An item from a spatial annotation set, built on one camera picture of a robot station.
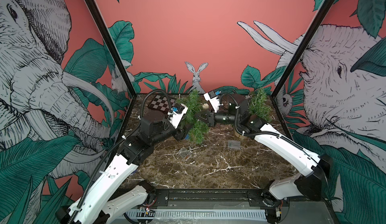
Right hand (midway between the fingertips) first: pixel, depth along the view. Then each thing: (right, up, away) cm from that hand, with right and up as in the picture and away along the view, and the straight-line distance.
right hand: (195, 114), depth 64 cm
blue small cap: (-4, -12, +12) cm, 17 cm away
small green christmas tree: (+31, +4, +6) cm, 32 cm away
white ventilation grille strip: (+2, -48, +6) cm, 49 cm away
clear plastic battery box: (-7, -25, +24) cm, 35 cm away
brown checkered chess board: (-27, +6, +47) cm, 55 cm away
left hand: (-3, -1, -1) cm, 3 cm away
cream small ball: (+5, +4, +9) cm, 11 cm away
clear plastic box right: (+24, -21, +29) cm, 43 cm away
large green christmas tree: (-1, +5, +8) cm, 10 cm away
